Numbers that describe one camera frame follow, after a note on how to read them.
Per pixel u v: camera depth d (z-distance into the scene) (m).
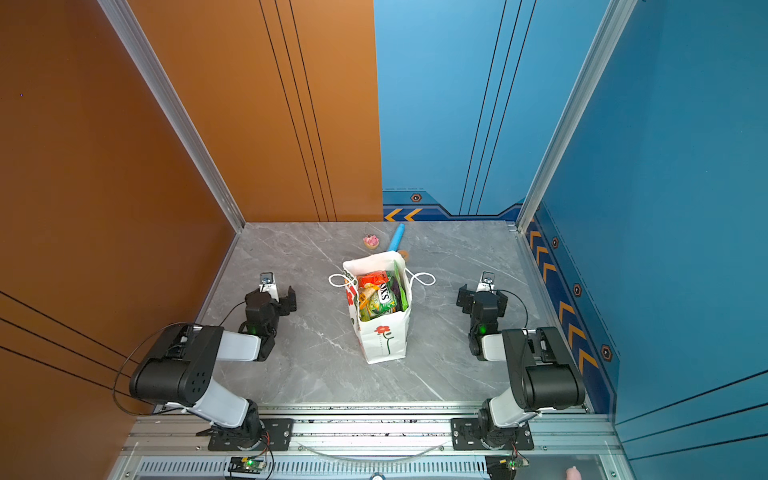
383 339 0.75
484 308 0.71
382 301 0.75
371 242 1.12
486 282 0.79
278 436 0.73
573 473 0.67
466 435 0.72
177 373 0.45
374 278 0.79
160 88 0.82
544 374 0.45
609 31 0.72
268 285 0.81
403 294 0.74
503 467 0.71
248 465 0.71
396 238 1.13
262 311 0.72
